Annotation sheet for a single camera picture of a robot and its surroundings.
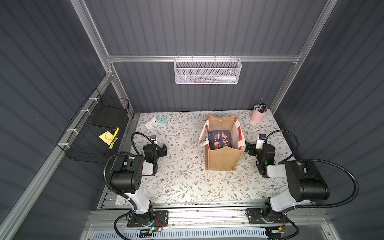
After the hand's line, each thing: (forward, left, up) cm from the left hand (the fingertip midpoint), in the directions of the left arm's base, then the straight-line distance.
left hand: (158, 144), depth 96 cm
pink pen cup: (+22, -70, +7) cm, 74 cm away
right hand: (-1, -63, +4) cm, 63 cm away
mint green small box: (+26, +2, -3) cm, 26 cm away
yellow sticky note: (-9, +20, +22) cm, 31 cm away
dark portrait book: (0, -39, +6) cm, 40 cm away
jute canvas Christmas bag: (-14, -40, +7) cm, 43 cm away
